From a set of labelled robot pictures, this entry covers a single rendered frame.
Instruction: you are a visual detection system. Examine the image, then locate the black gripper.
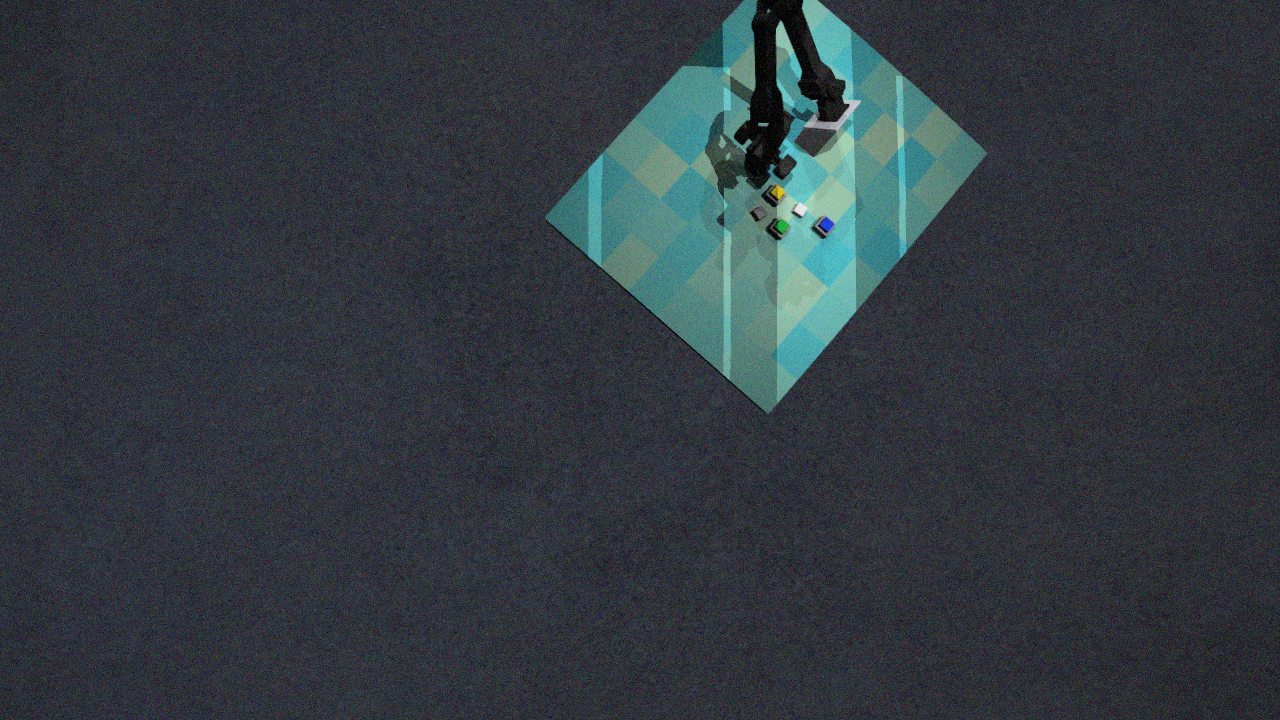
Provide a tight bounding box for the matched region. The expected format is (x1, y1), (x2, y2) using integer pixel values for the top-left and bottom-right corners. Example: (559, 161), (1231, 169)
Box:
(733, 120), (797, 179)

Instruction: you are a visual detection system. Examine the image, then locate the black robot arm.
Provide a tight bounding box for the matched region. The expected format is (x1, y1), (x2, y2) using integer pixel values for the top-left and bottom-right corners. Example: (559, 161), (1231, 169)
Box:
(744, 0), (850, 176)

